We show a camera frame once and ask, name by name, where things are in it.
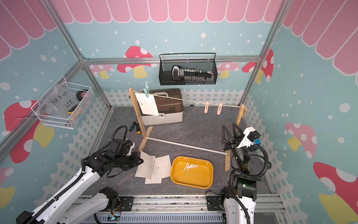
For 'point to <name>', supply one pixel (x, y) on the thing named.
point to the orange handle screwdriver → (138, 129)
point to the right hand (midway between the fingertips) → (226, 125)
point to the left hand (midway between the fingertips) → (143, 163)
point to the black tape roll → (80, 94)
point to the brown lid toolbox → (169, 106)
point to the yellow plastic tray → (192, 171)
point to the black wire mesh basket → (165, 77)
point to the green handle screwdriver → (132, 127)
